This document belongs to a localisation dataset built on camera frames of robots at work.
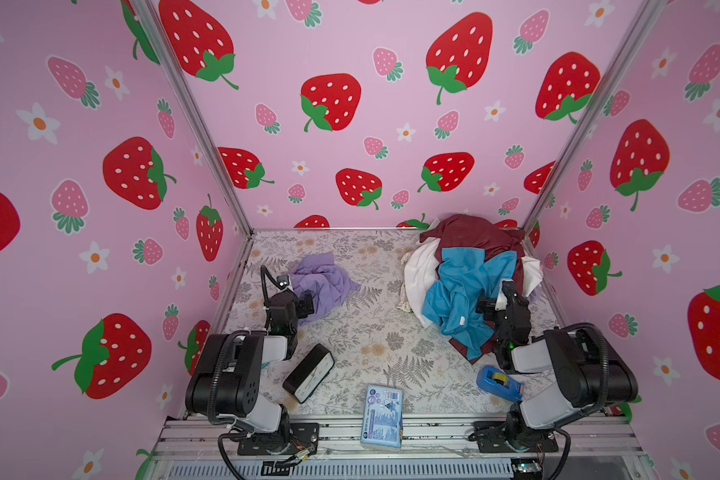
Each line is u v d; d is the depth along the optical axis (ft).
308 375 2.49
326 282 3.12
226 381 1.50
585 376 1.48
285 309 2.35
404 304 3.19
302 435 2.45
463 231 3.34
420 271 3.32
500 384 2.60
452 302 2.96
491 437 2.40
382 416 2.35
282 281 2.66
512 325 2.26
